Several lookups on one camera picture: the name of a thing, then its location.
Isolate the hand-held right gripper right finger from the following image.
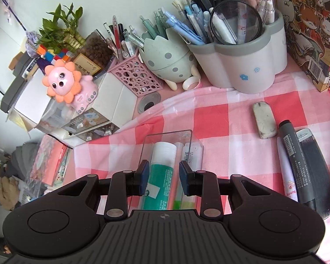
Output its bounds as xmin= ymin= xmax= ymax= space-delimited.
xmin=179 ymin=161 xmax=265 ymax=222

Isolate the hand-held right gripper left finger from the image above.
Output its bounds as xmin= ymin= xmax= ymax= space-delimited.
xmin=55 ymin=160 xmax=150 ymax=222

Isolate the white glue stick green label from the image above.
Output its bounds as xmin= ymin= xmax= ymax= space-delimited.
xmin=141 ymin=142 xmax=178 ymax=211

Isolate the light blue highlighter green cap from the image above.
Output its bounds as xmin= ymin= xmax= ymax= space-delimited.
xmin=180 ymin=142 xmax=204 ymax=210

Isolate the clear plastic pencil box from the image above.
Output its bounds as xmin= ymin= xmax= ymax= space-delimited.
xmin=128 ymin=129 xmax=204 ymax=213

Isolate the white pen with cartoon cap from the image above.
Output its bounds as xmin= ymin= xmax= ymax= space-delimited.
xmin=276 ymin=137 xmax=299 ymax=203

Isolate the black marker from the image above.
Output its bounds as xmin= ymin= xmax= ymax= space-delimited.
xmin=278 ymin=120 xmax=317 ymax=211

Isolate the dark case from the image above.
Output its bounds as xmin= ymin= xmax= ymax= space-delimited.
xmin=295 ymin=128 xmax=330 ymax=221

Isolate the red white checkered tablecloth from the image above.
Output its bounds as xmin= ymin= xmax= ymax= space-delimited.
xmin=73 ymin=55 xmax=330 ymax=262

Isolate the white desktop drawer organiser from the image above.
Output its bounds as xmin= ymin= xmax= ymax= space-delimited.
xmin=35 ymin=74 xmax=138 ymax=149

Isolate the stack of pink flat boxes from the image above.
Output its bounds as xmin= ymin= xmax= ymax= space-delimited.
xmin=30 ymin=134 xmax=72 ymax=188

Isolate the dirty white eraser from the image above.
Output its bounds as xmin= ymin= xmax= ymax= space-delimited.
xmin=252 ymin=102 xmax=278 ymax=139

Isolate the pink perforated pen holder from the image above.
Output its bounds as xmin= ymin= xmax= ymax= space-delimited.
xmin=107 ymin=48 xmax=164 ymax=97

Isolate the pink lion toy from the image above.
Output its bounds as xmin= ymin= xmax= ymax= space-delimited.
xmin=42 ymin=59 xmax=99 ymax=115

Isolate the egg-shaped dotted pen holder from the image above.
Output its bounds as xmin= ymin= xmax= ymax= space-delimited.
xmin=139 ymin=27 xmax=202 ymax=91

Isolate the grey cloth bundle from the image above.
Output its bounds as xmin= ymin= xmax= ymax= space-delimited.
xmin=10 ymin=142 xmax=42 ymax=177

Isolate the grey white flower pen holder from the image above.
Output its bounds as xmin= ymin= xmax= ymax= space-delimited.
xmin=187 ymin=8 xmax=288 ymax=94

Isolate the beige plush toy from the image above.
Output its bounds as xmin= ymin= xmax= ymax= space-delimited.
xmin=0 ymin=175 xmax=22 ymax=211

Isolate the white cardboard box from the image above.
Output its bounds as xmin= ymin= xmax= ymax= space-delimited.
xmin=5 ymin=70 xmax=56 ymax=125

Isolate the bundle of slim gel pens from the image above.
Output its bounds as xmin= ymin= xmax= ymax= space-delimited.
xmin=103 ymin=15 xmax=140 ymax=61

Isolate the colourful puzzle cube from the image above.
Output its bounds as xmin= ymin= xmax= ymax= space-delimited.
xmin=36 ymin=45 xmax=55 ymax=61
xmin=54 ymin=48 xmax=73 ymax=61

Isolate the bundle of teal pens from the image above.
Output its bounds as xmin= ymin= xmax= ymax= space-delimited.
xmin=139 ymin=8 xmax=169 ymax=41

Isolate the dark grey flat box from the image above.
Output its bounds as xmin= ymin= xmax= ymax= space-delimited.
xmin=0 ymin=75 xmax=26 ymax=114

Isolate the bundle of pastel pens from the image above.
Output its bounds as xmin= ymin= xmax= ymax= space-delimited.
xmin=172 ymin=0 xmax=279 ymax=46

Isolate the small black box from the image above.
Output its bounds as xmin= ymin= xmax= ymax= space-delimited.
xmin=11 ymin=52 xmax=39 ymax=78

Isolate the black rimmed magnifying glass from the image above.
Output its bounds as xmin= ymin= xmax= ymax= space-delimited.
xmin=210 ymin=0 xmax=264 ymax=45

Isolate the green bamboo plant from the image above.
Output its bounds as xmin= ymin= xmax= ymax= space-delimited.
xmin=37 ymin=3 xmax=86 ymax=50

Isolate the purple hanging ornament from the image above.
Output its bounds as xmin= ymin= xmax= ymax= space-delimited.
xmin=0 ymin=0 xmax=42 ymax=58

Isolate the grey desk cable grommet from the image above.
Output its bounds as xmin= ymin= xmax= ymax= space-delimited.
xmin=137 ymin=93 xmax=161 ymax=114

